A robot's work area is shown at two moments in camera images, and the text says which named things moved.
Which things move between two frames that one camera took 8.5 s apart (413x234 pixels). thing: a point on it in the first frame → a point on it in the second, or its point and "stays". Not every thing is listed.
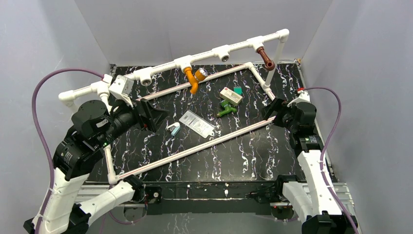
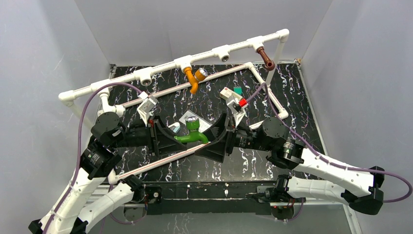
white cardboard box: (231, 96) stays
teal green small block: (237, 89) stays
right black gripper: (276, 105) → (215, 151)
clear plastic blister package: (197, 124) stays
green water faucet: (226, 105) → (193, 125)
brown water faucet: (270, 64) stays
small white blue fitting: (174, 128) stays
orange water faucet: (199, 74) stays
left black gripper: (153, 116) → (164, 144)
